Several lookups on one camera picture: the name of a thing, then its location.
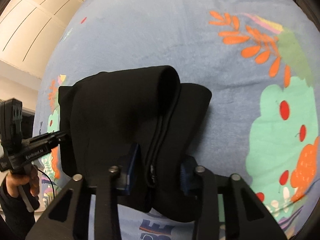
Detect black pants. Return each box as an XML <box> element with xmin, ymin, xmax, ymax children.
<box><xmin>58</xmin><ymin>66</ymin><xmax>212</xmax><ymax>223</ymax></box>

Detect black cable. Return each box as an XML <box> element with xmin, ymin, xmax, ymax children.
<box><xmin>37</xmin><ymin>168</ymin><xmax>57</xmax><ymax>201</ymax></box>

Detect white wardrobe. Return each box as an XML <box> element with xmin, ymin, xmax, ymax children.
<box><xmin>1</xmin><ymin>0</ymin><xmax>84</xmax><ymax>78</ymax></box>

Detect left hand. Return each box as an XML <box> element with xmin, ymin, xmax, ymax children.
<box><xmin>5</xmin><ymin>165</ymin><xmax>40</xmax><ymax>198</ymax></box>

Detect blue patterned bed sheet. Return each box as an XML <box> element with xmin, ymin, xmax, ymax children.
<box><xmin>33</xmin><ymin>0</ymin><xmax>319</xmax><ymax>237</ymax></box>

